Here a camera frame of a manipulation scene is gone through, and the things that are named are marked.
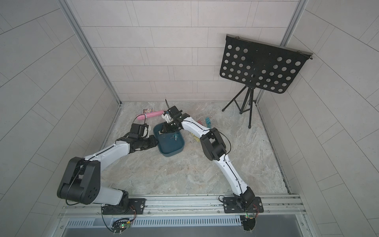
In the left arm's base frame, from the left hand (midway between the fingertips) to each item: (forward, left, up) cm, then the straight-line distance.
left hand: (160, 140), depth 91 cm
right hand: (+8, 0, -2) cm, 8 cm away
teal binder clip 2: (+14, -31, -2) cm, 34 cm away
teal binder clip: (+19, -30, -2) cm, 36 cm away
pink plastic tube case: (+19, +10, +1) cm, 22 cm away
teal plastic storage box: (0, -5, -4) cm, 6 cm away
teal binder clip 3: (+3, -9, -1) cm, 10 cm away
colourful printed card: (+26, +14, -2) cm, 30 cm away
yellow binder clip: (+3, -22, -1) cm, 22 cm away
